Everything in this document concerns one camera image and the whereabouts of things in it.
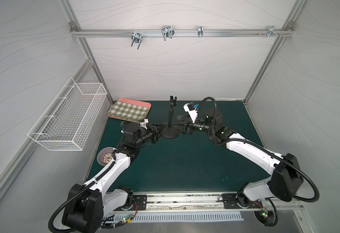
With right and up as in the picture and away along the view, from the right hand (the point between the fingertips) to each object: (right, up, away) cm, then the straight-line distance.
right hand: (174, 120), depth 71 cm
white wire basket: (-52, -2, -3) cm, 52 cm away
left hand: (-4, -3, +2) cm, 5 cm away
